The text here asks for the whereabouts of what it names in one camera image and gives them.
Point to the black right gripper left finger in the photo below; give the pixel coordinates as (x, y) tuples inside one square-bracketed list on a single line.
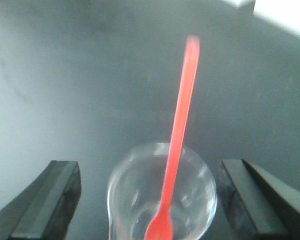
[(40, 205)]

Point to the red plastic spoon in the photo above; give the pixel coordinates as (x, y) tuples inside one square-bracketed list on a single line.
[(182, 112)]

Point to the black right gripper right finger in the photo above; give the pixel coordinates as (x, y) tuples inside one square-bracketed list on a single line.
[(265, 205)]

